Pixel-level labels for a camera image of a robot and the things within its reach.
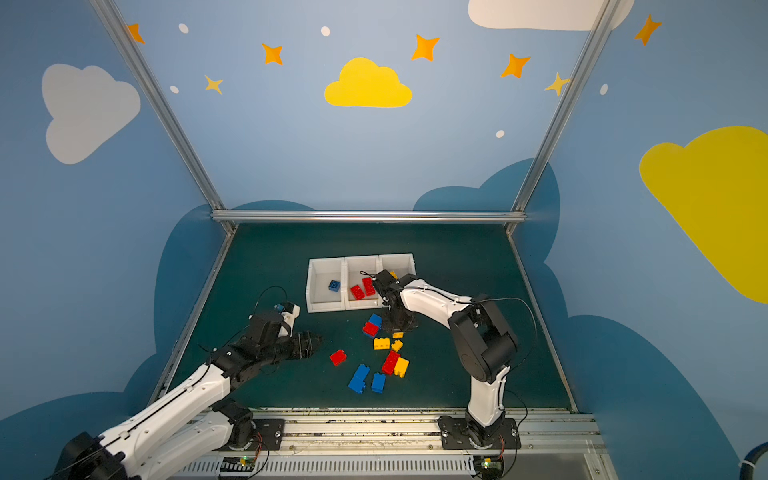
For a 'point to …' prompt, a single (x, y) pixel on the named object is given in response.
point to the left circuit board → (237, 463)
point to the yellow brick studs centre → (381, 343)
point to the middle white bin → (353, 276)
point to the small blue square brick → (334, 285)
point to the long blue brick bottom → (357, 382)
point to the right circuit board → (489, 467)
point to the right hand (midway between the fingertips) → (397, 325)
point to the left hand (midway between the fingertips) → (314, 337)
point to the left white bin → (326, 281)
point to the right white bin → (401, 264)
